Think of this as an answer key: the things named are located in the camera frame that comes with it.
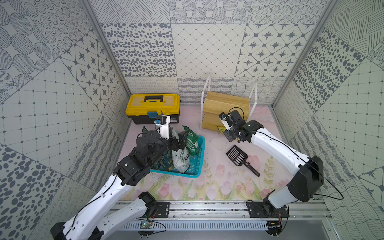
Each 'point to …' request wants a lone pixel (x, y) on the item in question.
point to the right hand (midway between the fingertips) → (232, 131)
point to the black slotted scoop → (238, 156)
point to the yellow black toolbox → (145, 108)
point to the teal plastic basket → (196, 167)
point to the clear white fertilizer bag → (181, 159)
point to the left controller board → (146, 225)
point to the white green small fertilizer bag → (191, 141)
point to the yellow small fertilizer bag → (222, 129)
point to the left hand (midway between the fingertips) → (178, 126)
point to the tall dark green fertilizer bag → (166, 162)
